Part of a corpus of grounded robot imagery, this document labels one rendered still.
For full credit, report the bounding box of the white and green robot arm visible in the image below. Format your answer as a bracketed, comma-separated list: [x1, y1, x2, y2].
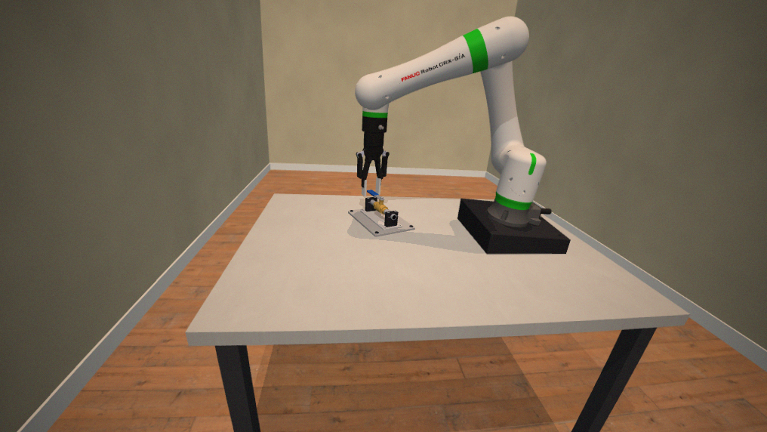
[355, 17, 552, 227]

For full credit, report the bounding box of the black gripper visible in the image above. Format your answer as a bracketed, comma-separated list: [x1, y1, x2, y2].
[356, 132, 390, 196]

